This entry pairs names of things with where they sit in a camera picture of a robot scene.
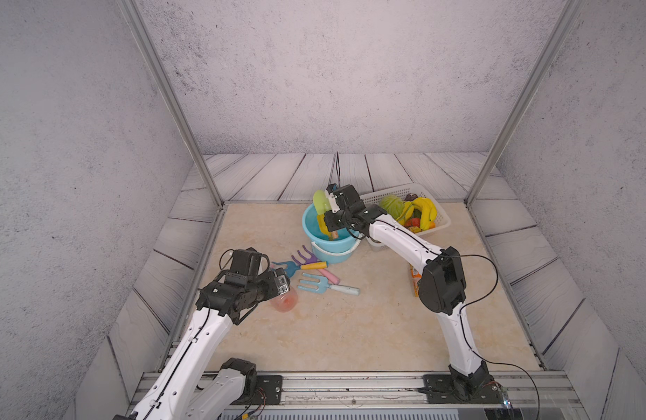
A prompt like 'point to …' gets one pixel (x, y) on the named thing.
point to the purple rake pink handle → (325, 272)
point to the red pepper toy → (413, 222)
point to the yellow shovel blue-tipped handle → (323, 226)
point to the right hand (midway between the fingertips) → (327, 216)
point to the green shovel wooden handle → (323, 206)
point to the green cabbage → (392, 204)
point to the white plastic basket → (403, 192)
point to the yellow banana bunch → (426, 207)
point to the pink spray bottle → (286, 302)
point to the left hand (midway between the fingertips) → (282, 284)
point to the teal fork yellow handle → (291, 266)
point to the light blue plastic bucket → (333, 251)
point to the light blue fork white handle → (324, 286)
